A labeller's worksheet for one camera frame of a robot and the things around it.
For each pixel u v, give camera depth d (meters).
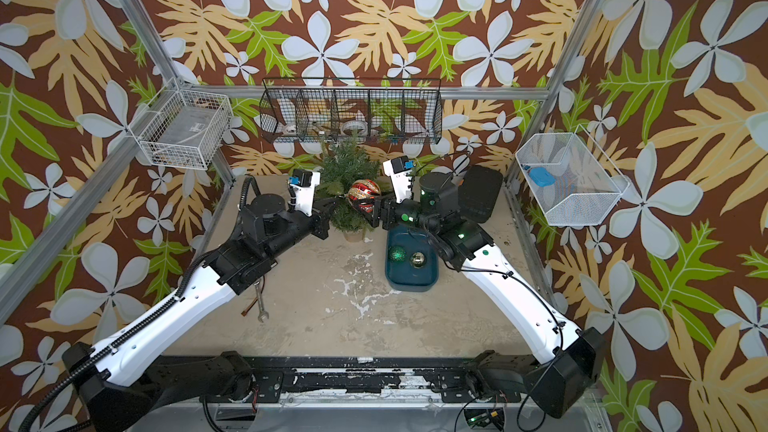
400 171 0.58
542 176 0.86
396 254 0.94
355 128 0.99
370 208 0.64
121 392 0.39
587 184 0.77
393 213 0.59
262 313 0.86
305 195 0.57
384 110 0.97
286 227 0.53
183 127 0.85
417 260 0.93
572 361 0.38
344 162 0.78
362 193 0.63
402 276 0.94
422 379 0.75
